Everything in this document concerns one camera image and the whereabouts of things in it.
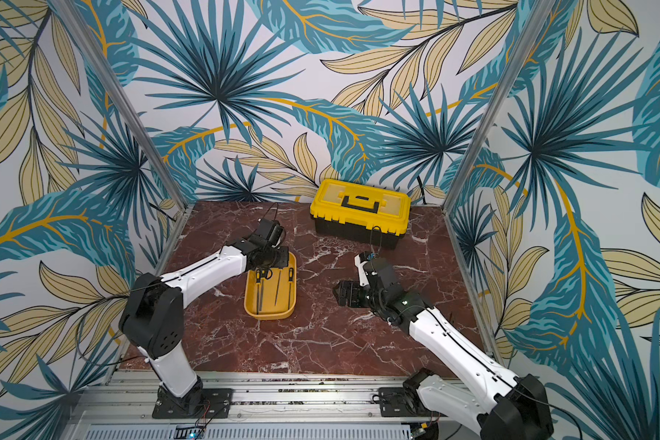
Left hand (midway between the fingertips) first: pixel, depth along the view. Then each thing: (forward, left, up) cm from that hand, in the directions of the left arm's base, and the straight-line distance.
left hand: (283, 260), depth 91 cm
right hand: (-13, -20, +6) cm, 24 cm away
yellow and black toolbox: (+14, -31, +7) cm, 35 cm away
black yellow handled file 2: (-8, +1, -3) cm, 9 cm away
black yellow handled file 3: (-2, -2, -10) cm, 10 cm away
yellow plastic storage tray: (-8, +4, -8) cm, 12 cm away
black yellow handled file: (-4, +9, -8) cm, 13 cm away
